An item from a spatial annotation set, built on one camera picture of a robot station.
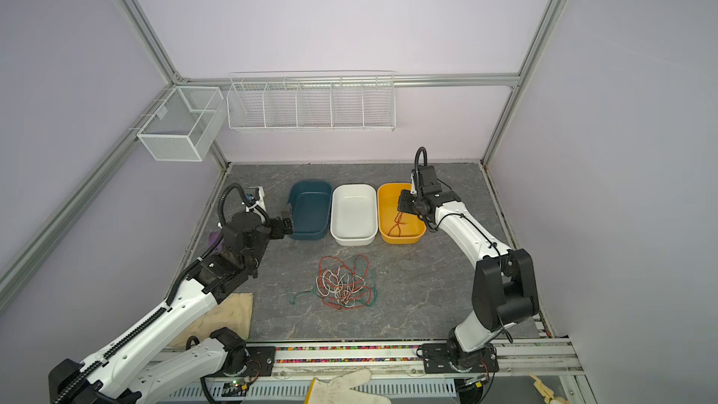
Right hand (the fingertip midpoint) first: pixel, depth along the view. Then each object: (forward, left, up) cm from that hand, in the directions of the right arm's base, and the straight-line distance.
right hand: (405, 202), depth 89 cm
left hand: (-10, +37, +11) cm, 40 cm away
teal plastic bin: (+12, +36, -16) cm, 41 cm away
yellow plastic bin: (-1, +2, -14) cm, 14 cm away
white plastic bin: (+6, +18, -15) cm, 24 cm away
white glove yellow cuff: (-49, +19, -14) cm, 54 cm away
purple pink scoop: (-5, +67, -13) cm, 69 cm away
